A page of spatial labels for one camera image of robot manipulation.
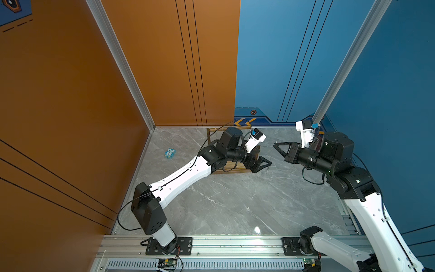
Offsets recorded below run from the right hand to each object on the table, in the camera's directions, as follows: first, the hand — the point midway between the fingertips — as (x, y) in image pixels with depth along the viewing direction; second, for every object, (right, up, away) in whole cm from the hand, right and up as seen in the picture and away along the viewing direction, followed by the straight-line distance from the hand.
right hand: (274, 145), depth 60 cm
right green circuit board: (+19, -51, +12) cm, 55 cm away
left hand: (-2, -4, +8) cm, 9 cm away
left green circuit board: (-42, -50, +12) cm, 67 cm away
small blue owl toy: (-52, -6, +45) cm, 69 cm away
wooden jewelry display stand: (-16, -9, +4) cm, 18 cm away
